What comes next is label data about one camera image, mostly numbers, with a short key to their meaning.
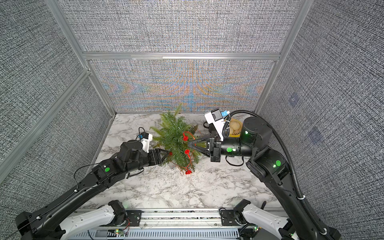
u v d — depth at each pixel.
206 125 1.09
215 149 0.40
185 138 0.69
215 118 0.41
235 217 0.65
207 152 0.45
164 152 0.65
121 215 0.65
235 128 1.06
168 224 0.73
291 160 0.38
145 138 0.63
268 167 0.36
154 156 0.60
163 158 0.63
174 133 0.71
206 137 0.45
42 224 0.39
